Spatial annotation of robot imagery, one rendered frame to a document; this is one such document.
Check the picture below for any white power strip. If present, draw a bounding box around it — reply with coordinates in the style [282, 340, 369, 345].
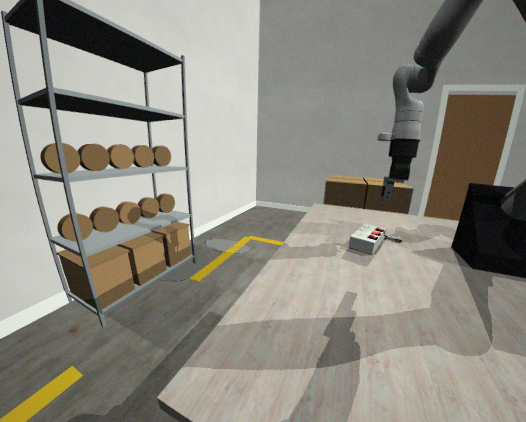
[349, 224, 402, 255]

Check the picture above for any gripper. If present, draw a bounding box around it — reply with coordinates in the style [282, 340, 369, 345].
[378, 121, 421, 200]

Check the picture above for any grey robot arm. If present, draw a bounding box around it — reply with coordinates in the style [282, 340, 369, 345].
[393, 0, 526, 221]

